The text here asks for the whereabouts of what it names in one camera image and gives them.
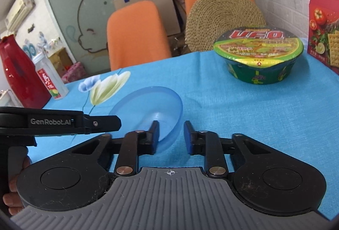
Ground white air conditioner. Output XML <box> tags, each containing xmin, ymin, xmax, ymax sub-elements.
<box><xmin>5</xmin><ymin>0</ymin><xmax>36</xmax><ymax>30</ymax></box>

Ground frosted glass panel cat drawing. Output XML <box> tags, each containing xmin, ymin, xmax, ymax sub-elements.
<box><xmin>40</xmin><ymin>0</ymin><xmax>117</xmax><ymax>72</ymax></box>

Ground blue floral tablecloth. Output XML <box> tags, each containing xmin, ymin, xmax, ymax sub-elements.
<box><xmin>26</xmin><ymin>37</ymin><xmax>339</xmax><ymax>221</ymax></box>

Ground clear juice bottle red label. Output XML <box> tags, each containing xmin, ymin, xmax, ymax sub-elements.
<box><xmin>32</xmin><ymin>53</ymin><xmax>69</xmax><ymax>101</ymax></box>

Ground red cracker box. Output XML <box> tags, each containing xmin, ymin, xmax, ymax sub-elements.
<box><xmin>308</xmin><ymin>0</ymin><xmax>339</xmax><ymax>74</ymax></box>

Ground person's left hand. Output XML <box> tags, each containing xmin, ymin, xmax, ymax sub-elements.
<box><xmin>2</xmin><ymin>154</ymin><xmax>32</xmax><ymax>216</ymax></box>

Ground cardboard box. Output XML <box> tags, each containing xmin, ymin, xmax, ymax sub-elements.
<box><xmin>48</xmin><ymin>47</ymin><xmax>73</xmax><ymax>77</ymax></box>

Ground woven straw cushion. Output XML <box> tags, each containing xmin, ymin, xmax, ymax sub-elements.
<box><xmin>186</xmin><ymin>0</ymin><xmax>267</xmax><ymax>53</ymax></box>

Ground red thermos jug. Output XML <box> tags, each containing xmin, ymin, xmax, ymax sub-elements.
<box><xmin>0</xmin><ymin>35</ymin><xmax>52</xmax><ymax>109</ymax></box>

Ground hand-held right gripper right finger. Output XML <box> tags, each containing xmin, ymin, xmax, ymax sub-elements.
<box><xmin>183</xmin><ymin>121</ymin><xmax>308</xmax><ymax>178</ymax></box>

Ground pink printed bundle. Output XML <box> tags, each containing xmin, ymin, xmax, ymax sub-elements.
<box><xmin>62</xmin><ymin>61</ymin><xmax>86</xmax><ymax>83</ymax></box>

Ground brown paper bag blue handles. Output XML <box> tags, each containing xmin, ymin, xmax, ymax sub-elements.
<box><xmin>113</xmin><ymin>0</ymin><xmax>181</xmax><ymax>35</ymax></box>

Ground green instant noodle bowl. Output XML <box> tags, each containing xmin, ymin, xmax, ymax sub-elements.
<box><xmin>213</xmin><ymin>27</ymin><xmax>304</xmax><ymax>85</ymax></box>

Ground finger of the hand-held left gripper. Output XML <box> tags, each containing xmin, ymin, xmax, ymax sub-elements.
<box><xmin>84</xmin><ymin>114</ymin><xmax>122</xmax><ymax>132</ymax></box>

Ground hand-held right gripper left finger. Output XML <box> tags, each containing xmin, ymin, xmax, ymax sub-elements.
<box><xmin>34</xmin><ymin>121</ymin><xmax>160</xmax><ymax>177</ymax></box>

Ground blue plastic bowl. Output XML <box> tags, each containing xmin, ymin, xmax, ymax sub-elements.
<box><xmin>108</xmin><ymin>87</ymin><xmax>184</xmax><ymax>152</ymax></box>

